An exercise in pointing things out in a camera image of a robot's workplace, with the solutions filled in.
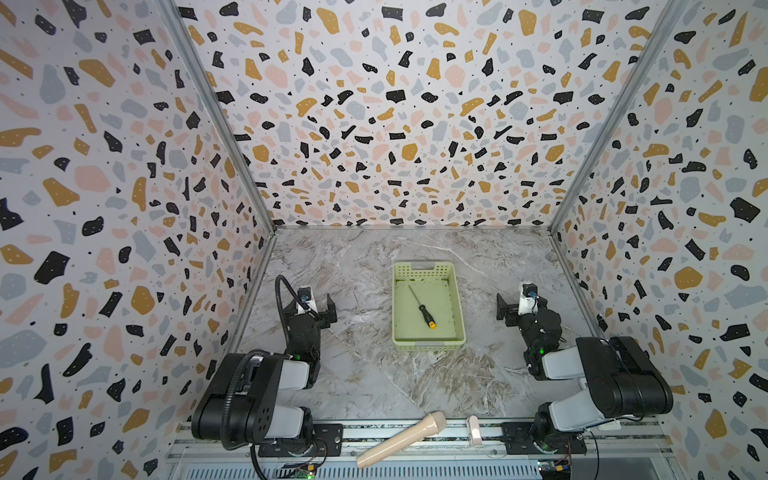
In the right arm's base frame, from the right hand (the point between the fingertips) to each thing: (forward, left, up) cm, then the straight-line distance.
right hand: (513, 287), depth 90 cm
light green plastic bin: (+8, +22, -11) cm, 26 cm away
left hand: (-4, +60, +1) cm, 61 cm away
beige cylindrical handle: (-36, +26, -7) cm, 45 cm away
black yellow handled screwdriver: (-5, +26, -10) cm, 28 cm away
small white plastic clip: (-36, +15, -8) cm, 40 cm away
